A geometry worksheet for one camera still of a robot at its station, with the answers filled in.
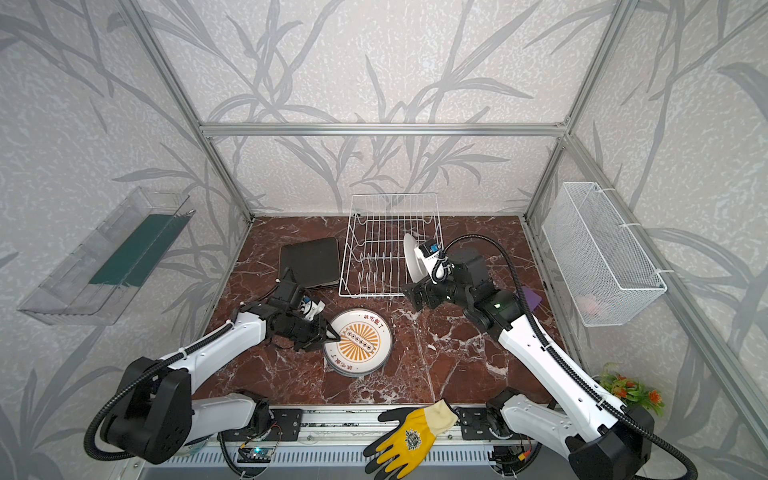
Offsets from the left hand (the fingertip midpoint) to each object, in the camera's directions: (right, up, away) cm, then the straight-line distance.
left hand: (340, 330), depth 82 cm
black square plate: (-14, +17, +20) cm, 30 cm away
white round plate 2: (+22, +17, +8) cm, 28 cm away
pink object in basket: (+63, +10, -9) cm, 65 cm away
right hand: (+21, +18, -8) cm, 29 cm away
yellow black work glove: (+19, -23, -11) cm, 32 cm away
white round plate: (+7, -4, +3) cm, 8 cm away
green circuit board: (-19, -27, -10) cm, 34 cm away
